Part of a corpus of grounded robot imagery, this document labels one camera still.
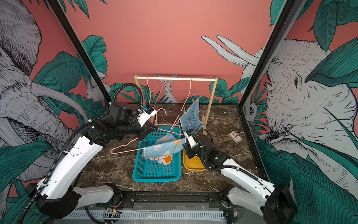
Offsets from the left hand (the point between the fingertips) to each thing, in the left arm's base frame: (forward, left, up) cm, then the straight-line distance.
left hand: (156, 125), depth 65 cm
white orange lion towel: (-4, -2, -33) cm, 33 cm away
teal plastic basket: (-10, +10, -33) cm, 36 cm away
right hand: (0, -13, -17) cm, 21 cm away
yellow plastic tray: (-8, -20, -33) cm, 39 cm away
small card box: (+10, -51, -32) cm, 61 cm away
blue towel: (+19, -19, -21) cm, 34 cm away
